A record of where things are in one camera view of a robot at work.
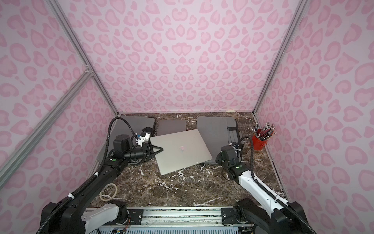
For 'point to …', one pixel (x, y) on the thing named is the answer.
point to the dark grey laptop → (168, 126)
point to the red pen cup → (258, 145)
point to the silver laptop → (180, 150)
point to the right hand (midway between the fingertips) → (218, 155)
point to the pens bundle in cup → (267, 131)
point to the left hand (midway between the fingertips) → (162, 150)
